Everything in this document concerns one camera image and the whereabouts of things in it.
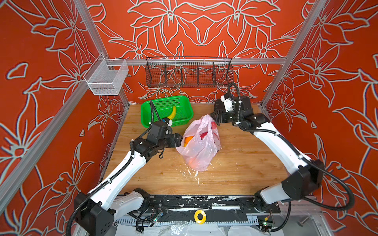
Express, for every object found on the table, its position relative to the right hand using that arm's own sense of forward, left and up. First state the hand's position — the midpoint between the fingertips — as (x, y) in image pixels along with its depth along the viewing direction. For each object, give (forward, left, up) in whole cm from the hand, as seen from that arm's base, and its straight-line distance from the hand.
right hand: (212, 113), depth 77 cm
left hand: (-10, +19, -7) cm, 23 cm away
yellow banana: (+22, +25, -24) cm, 41 cm away
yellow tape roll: (-44, +7, -26) cm, 52 cm away
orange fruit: (-6, +14, -17) cm, 23 cm away
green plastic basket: (+25, +16, -27) cm, 40 cm away
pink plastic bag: (-14, +7, -7) cm, 17 cm away
